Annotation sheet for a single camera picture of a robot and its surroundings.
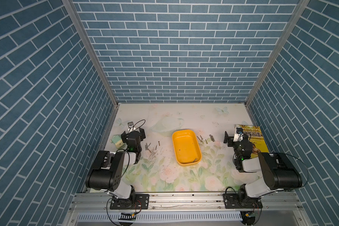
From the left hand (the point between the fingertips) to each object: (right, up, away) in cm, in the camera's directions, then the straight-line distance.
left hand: (136, 129), depth 92 cm
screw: (+40, -19, -3) cm, 44 cm away
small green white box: (-11, -7, -3) cm, 14 cm away
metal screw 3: (+52, -7, +7) cm, 53 cm away
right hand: (+66, -2, -1) cm, 66 cm away
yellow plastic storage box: (+34, -13, +1) cm, 36 cm away
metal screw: (+42, -7, +9) cm, 44 cm away
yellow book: (+82, -6, +4) cm, 83 cm away
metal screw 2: (+45, -7, +8) cm, 46 cm away
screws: (+7, -12, +2) cm, 14 cm away
